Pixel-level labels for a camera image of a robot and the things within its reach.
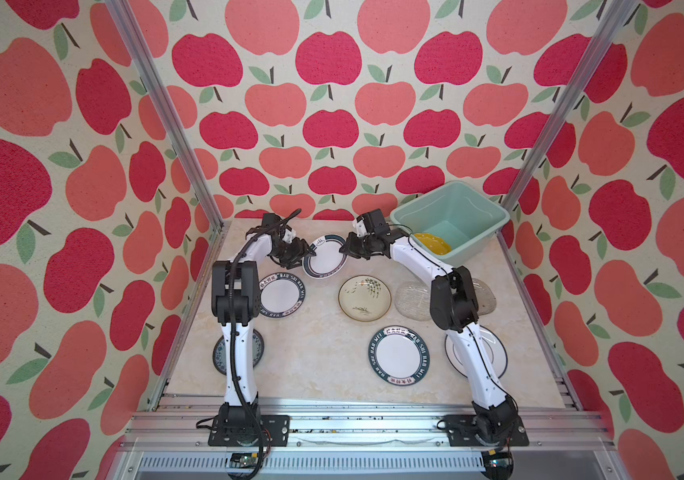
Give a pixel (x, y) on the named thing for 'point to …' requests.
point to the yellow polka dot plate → (434, 243)
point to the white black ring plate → (494, 348)
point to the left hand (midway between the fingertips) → (314, 257)
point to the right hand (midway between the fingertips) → (344, 247)
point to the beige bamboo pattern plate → (365, 298)
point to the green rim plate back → (328, 260)
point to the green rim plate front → (399, 355)
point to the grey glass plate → (485, 299)
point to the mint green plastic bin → (457, 213)
